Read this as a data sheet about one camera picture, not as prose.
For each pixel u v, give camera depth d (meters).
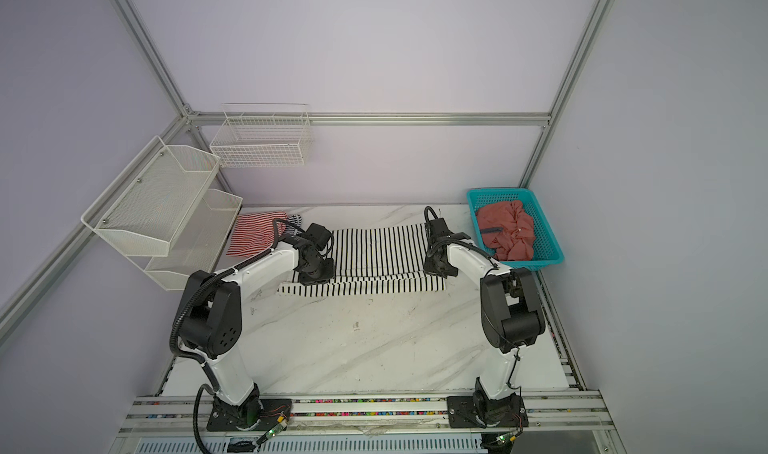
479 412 0.67
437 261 0.80
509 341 0.53
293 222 1.15
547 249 0.99
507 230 1.10
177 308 0.66
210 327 0.48
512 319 0.49
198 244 0.93
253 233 1.07
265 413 0.73
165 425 0.73
